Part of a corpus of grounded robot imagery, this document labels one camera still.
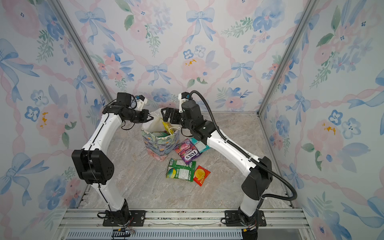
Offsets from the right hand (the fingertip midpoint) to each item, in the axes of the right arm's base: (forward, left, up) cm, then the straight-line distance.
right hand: (168, 109), depth 72 cm
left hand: (+7, +11, -11) cm, 17 cm away
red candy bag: (-18, -16, -35) cm, 43 cm away
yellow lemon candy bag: (+3, +3, -17) cm, 18 cm away
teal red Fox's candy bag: (+1, +8, -22) cm, 23 cm away
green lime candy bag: (-16, -3, -33) cm, 37 cm away
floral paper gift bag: (-10, +6, -13) cm, 18 cm away
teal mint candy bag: (0, -17, -33) cm, 37 cm away
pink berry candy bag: (-3, -8, -34) cm, 35 cm away
